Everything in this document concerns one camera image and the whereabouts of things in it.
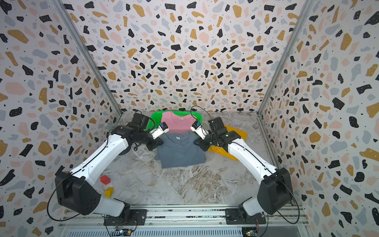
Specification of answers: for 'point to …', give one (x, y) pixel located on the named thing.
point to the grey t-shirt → (178, 148)
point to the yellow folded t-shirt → (221, 150)
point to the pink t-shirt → (176, 124)
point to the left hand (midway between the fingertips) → (162, 140)
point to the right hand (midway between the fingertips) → (196, 141)
